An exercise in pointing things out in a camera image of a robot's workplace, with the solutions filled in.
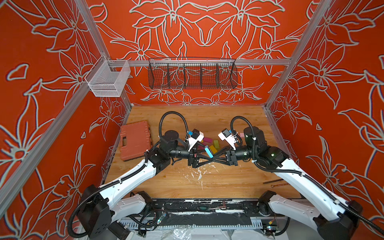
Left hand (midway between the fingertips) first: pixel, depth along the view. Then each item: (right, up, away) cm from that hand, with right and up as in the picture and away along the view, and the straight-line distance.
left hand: (209, 154), depth 63 cm
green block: (+8, -1, +31) cm, 32 cm away
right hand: (+1, -1, -1) cm, 2 cm away
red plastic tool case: (-47, +1, +37) cm, 60 cm away
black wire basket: (-7, +46, +34) cm, 58 cm away
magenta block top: (+3, +2, +32) cm, 32 cm away
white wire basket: (-61, +41, +29) cm, 80 cm away
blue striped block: (-1, +3, -3) cm, 4 cm away
